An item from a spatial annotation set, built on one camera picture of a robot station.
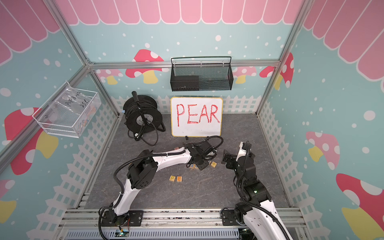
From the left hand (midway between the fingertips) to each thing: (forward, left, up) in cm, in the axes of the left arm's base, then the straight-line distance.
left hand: (202, 164), depth 93 cm
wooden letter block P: (-9, +18, 0) cm, 20 cm away
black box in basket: (+36, +11, +34) cm, 51 cm away
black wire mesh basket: (+42, +1, +35) cm, 54 cm away
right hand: (-2, -15, +20) cm, 25 cm away
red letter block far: (+11, +17, 0) cm, 20 cm away
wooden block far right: (0, -7, +1) cm, 7 cm away
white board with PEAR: (+28, +4, +13) cm, 31 cm away
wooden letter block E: (-10, +13, 0) cm, 16 cm away
